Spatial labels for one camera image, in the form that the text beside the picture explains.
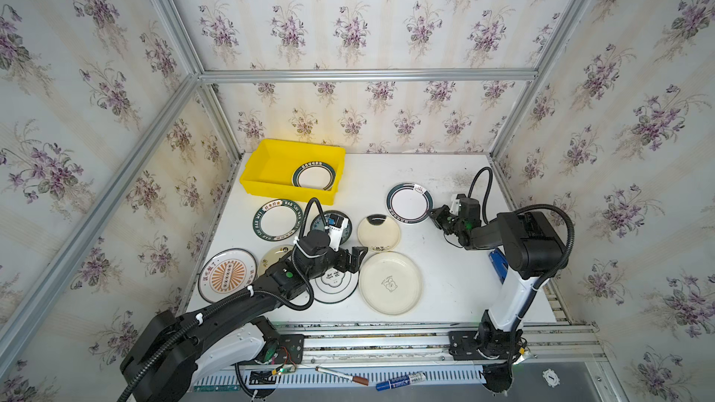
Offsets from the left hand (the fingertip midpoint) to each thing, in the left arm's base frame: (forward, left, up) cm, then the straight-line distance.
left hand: (355, 242), depth 79 cm
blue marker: (-32, -11, -12) cm, 36 cm away
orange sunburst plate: (-4, +41, -14) cm, 43 cm away
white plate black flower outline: (-8, +6, -13) cm, 17 cm away
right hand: (+18, -26, -12) cm, 34 cm away
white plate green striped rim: (+23, -20, -13) cm, 33 cm away
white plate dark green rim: (+37, +17, -12) cm, 42 cm away
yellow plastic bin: (+41, +37, -16) cm, 58 cm away
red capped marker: (-31, +2, -13) cm, 34 cm away
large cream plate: (-7, -11, -13) cm, 19 cm away
